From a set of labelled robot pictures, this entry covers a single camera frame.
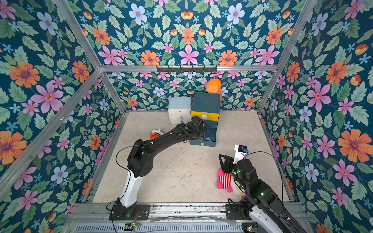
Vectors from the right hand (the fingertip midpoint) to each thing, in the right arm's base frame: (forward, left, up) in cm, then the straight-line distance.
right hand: (221, 155), depth 72 cm
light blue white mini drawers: (+38, +26, -5) cm, 46 cm away
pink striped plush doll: (-8, -3, -15) cm, 17 cm away
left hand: (+21, +9, -9) cm, 25 cm away
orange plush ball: (+47, +2, +9) cm, 48 cm away
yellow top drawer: (+27, +6, -1) cm, 28 cm away
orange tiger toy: (+23, +42, -13) cm, 49 cm away
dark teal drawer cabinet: (+47, +7, -10) cm, 48 cm away
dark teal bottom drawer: (+22, +5, -19) cm, 30 cm away
